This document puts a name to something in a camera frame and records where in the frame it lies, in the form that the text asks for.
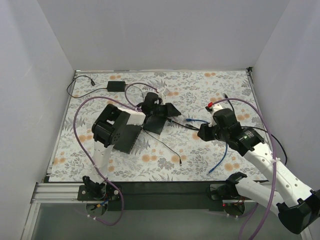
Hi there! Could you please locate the black network switch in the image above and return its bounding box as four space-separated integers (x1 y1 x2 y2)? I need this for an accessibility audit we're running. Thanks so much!
142 115 167 135
113 125 142 154

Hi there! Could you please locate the blue ethernet cable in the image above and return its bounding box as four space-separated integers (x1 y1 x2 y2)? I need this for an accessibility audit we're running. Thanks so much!
184 117 228 176

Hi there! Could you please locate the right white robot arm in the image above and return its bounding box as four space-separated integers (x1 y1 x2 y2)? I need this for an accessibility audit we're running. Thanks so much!
197 104 320 235

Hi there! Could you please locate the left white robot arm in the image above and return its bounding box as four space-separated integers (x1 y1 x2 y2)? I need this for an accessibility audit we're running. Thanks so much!
82 92 182 195

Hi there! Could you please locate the floral patterned table mat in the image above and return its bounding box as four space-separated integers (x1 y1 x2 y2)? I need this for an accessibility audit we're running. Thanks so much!
47 70 265 183

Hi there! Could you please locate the black power adapter brick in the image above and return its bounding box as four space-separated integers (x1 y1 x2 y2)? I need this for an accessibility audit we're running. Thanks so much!
106 81 126 93

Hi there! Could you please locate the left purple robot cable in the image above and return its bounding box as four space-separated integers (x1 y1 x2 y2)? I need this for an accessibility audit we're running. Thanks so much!
73 82 161 226

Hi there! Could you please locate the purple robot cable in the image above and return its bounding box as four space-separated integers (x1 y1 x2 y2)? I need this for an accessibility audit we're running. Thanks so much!
73 82 161 226
212 97 282 240

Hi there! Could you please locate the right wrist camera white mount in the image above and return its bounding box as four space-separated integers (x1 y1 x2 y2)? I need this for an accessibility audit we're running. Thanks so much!
205 102 224 114

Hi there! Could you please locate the thin black adapter cable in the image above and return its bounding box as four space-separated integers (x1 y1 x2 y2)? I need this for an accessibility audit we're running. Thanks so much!
124 84 183 167

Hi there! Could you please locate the thin black power input cord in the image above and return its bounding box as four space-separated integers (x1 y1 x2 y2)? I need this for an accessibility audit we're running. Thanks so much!
66 75 109 99

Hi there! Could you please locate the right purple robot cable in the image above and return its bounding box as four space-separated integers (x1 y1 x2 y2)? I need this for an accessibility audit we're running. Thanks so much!
212 97 282 240

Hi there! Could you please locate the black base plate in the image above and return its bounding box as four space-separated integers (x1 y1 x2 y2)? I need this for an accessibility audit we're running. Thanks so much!
77 181 243 212

